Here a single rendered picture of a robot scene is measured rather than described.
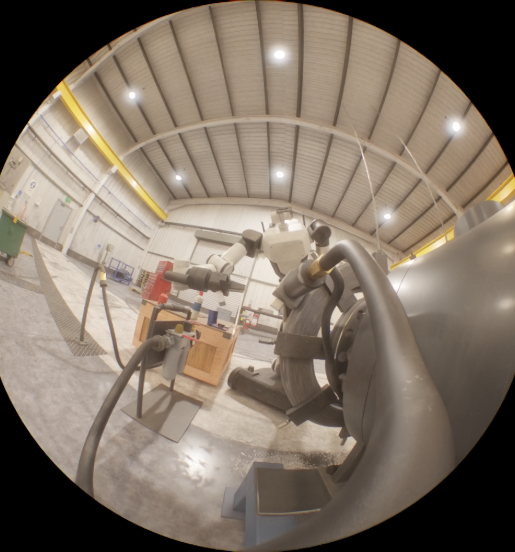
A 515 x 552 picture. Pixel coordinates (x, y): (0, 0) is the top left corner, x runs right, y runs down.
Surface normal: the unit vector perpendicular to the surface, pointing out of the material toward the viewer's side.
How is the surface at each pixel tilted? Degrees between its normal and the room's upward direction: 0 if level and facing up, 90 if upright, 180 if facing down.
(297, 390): 90
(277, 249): 138
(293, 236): 97
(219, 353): 90
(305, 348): 90
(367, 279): 76
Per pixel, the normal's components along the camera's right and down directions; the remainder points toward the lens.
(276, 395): -0.48, -0.35
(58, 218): 0.96, 0.24
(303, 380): 0.03, -0.24
